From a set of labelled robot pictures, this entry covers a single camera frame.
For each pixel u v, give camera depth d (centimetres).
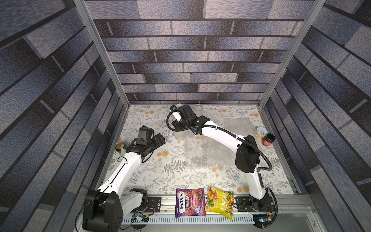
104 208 39
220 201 71
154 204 74
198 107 97
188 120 67
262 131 97
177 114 75
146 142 63
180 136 96
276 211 70
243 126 106
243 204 73
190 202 73
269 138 91
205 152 92
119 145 84
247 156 50
